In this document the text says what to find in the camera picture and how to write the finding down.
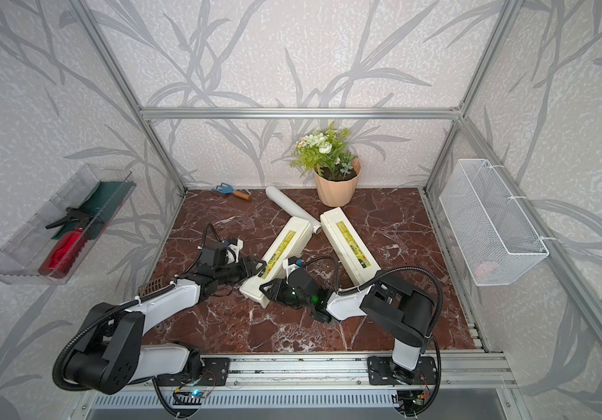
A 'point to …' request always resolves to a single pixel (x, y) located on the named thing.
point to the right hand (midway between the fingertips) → (259, 290)
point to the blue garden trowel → (227, 189)
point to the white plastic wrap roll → (293, 209)
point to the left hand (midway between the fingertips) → (264, 271)
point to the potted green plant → (337, 170)
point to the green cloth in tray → (99, 208)
